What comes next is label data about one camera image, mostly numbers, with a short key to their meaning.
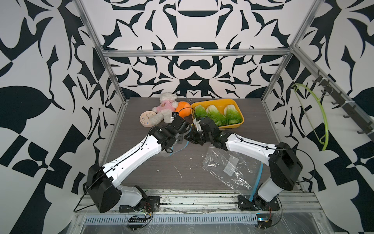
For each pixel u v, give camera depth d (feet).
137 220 2.39
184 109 3.46
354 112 1.80
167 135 1.72
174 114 2.21
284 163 1.60
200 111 3.27
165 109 3.35
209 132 2.12
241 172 2.73
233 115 3.25
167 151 2.09
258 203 2.14
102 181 1.28
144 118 3.44
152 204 2.41
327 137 2.16
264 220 2.30
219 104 3.66
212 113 3.33
